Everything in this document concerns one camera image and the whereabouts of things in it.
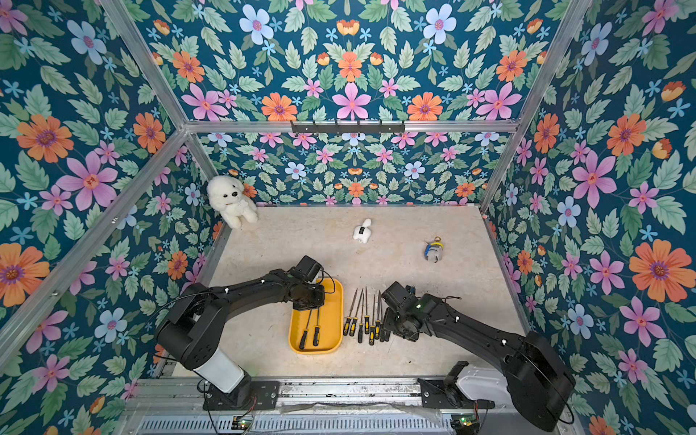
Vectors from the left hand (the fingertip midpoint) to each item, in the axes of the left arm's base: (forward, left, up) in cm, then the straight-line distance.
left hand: (328, 302), depth 91 cm
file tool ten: (-10, +7, 0) cm, 12 cm away
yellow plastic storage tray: (-7, -1, 0) cm, 7 cm away
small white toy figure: (+28, -14, +3) cm, 31 cm away
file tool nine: (-10, +3, +1) cm, 10 cm away
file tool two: (-7, -9, 0) cm, 11 cm away
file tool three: (-9, -11, -1) cm, 14 cm away
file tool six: (-12, -16, 0) cm, 20 cm away
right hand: (-12, -19, +3) cm, 23 cm away
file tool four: (-6, -13, -1) cm, 14 cm away
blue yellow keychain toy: (+16, -40, +3) cm, 43 cm away
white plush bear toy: (+39, +38, +17) cm, 57 cm away
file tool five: (-10, -14, 0) cm, 17 cm away
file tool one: (-6, -7, -1) cm, 9 cm away
